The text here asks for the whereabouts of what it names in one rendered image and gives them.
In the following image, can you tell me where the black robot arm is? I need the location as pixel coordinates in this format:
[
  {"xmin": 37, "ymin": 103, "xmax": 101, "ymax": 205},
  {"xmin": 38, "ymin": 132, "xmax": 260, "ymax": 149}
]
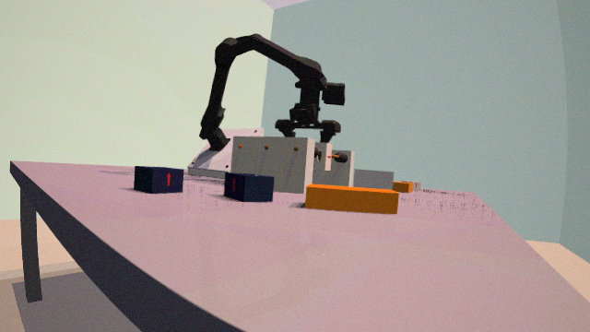
[{"xmin": 199, "ymin": 33, "xmax": 345, "ymax": 151}]

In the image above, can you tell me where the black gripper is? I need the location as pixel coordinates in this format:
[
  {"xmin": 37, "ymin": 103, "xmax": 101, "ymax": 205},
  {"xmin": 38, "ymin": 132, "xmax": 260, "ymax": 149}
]
[{"xmin": 275, "ymin": 101, "xmax": 341, "ymax": 143}]

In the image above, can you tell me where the orange rectangular block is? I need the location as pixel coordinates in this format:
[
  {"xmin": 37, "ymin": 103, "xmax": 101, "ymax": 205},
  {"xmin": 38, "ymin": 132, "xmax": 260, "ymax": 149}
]
[
  {"xmin": 393, "ymin": 182, "xmax": 412, "ymax": 193},
  {"xmin": 305, "ymin": 184, "xmax": 399, "ymax": 214}
]

